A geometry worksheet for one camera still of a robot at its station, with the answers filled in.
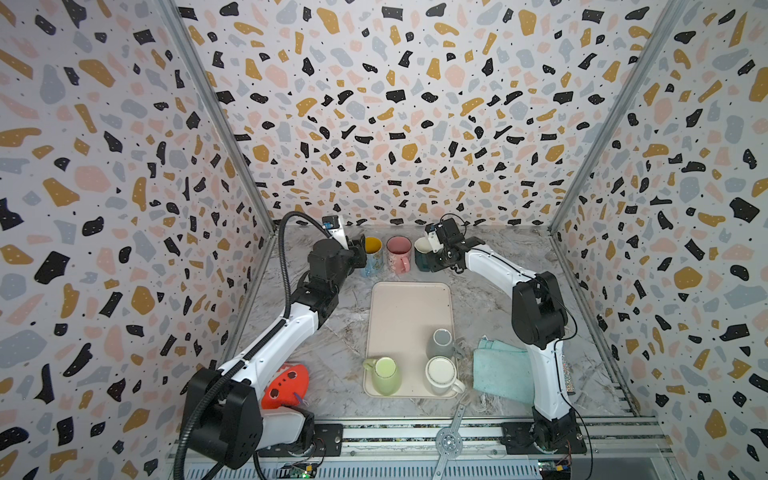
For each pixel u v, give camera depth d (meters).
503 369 0.85
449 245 0.79
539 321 0.57
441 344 0.80
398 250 1.01
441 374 0.78
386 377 0.75
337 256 0.60
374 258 1.01
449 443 0.74
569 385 0.80
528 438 0.73
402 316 0.96
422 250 0.99
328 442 0.73
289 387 0.75
